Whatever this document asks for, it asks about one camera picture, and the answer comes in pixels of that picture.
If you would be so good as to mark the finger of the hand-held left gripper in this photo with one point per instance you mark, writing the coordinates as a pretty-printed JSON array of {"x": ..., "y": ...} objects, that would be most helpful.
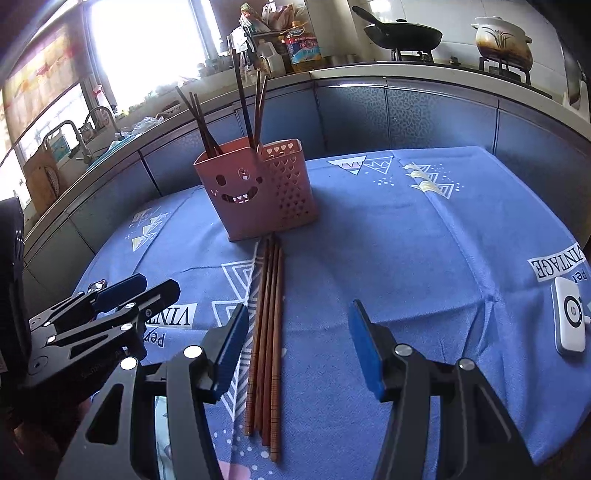
[
  {"x": 157, "y": 295},
  {"x": 120, "y": 288}
]

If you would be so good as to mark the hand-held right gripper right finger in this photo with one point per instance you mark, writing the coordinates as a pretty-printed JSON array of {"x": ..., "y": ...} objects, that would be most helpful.
[{"x": 367, "y": 355}]

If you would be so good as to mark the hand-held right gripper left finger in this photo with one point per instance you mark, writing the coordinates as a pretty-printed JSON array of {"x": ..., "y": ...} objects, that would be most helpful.
[{"x": 231, "y": 350}]

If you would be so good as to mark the brown wooden chopstick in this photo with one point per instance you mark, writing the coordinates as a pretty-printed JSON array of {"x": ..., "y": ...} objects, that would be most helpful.
[
  {"x": 269, "y": 392},
  {"x": 276, "y": 415},
  {"x": 257, "y": 337},
  {"x": 263, "y": 369}
]

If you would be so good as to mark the pink utensil holder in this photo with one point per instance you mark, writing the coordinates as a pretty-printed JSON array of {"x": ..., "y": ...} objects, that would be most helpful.
[{"x": 231, "y": 203}]

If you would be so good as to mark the bundle of wooden chopsticks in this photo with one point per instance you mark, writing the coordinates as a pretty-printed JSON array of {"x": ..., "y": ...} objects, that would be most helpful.
[{"x": 244, "y": 101}]

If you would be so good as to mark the smartphone with patterned case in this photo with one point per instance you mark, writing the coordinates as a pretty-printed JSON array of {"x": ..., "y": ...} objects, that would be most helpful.
[{"x": 97, "y": 283}]

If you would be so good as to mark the wooden cutting board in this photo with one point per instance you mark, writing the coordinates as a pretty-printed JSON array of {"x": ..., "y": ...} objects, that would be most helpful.
[{"x": 41, "y": 184}]

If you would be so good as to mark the blue printed tablecloth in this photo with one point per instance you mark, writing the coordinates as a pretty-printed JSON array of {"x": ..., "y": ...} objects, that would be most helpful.
[{"x": 392, "y": 240}]

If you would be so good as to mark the teal plastic basin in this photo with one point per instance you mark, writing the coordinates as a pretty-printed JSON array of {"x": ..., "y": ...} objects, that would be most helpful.
[{"x": 115, "y": 148}]

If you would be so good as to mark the tall steel faucet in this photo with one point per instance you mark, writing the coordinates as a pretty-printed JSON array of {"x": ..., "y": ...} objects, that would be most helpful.
[{"x": 69, "y": 138}]

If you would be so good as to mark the white plastic bag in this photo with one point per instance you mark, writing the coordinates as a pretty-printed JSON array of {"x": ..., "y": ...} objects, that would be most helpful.
[{"x": 147, "y": 124}]

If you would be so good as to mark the curved steel faucet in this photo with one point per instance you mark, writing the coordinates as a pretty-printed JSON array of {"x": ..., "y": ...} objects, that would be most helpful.
[{"x": 111, "y": 121}]

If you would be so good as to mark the printed window blind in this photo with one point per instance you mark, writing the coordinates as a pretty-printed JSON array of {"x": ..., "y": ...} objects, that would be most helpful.
[{"x": 41, "y": 78}]

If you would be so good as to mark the white portable router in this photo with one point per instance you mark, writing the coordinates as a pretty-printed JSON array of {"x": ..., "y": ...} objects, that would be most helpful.
[{"x": 570, "y": 316}]

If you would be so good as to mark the grey kitchen counter cabinets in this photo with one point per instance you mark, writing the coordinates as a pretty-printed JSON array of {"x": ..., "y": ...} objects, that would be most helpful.
[{"x": 415, "y": 110}]

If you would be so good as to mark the white plastic jug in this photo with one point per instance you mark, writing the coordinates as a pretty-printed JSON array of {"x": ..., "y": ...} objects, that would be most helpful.
[{"x": 272, "y": 62}]

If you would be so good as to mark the yellow cooking oil bottle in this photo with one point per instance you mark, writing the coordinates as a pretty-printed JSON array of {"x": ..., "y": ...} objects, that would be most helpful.
[{"x": 301, "y": 50}]

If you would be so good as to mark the steel container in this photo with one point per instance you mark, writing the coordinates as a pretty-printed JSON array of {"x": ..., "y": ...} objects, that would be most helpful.
[{"x": 340, "y": 60}]

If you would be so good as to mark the black gas stove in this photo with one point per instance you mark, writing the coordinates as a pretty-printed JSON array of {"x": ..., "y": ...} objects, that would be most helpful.
[{"x": 461, "y": 69}]

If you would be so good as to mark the pile of food packets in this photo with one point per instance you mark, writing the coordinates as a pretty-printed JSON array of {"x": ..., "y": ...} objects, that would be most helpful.
[{"x": 277, "y": 16}]

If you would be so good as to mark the black wok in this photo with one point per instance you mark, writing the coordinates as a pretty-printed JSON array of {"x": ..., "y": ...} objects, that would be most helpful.
[{"x": 401, "y": 37}]

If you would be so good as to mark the white clay pot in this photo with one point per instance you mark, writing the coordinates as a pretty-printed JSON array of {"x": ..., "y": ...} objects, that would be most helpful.
[{"x": 501, "y": 44}]

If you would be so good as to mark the steel pot lid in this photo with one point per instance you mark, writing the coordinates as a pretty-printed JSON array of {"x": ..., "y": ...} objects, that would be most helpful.
[{"x": 575, "y": 78}]

